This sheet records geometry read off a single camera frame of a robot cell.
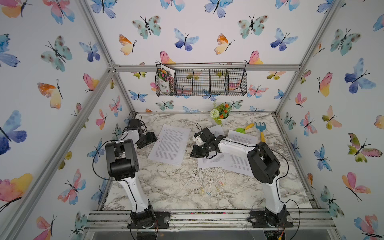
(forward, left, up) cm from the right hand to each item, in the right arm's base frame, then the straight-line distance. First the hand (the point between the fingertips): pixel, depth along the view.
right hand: (191, 153), depth 91 cm
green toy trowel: (+23, -35, -5) cm, 42 cm away
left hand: (+12, +27, -3) cm, 30 cm away
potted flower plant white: (+28, -18, +8) cm, 34 cm away
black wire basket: (+42, -7, +24) cm, 48 cm away
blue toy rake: (+26, -48, -5) cm, 55 cm away
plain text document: (+10, +16, -7) cm, 20 cm away
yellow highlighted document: (0, -19, -7) cm, 20 cm away
